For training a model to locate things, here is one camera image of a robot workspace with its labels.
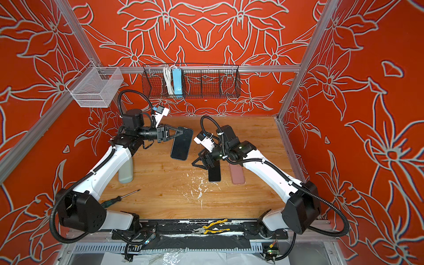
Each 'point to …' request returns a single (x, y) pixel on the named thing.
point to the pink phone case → (237, 174)
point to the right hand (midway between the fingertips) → (196, 156)
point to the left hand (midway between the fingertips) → (181, 132)
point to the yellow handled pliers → (205, 230)
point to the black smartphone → (181, 144)
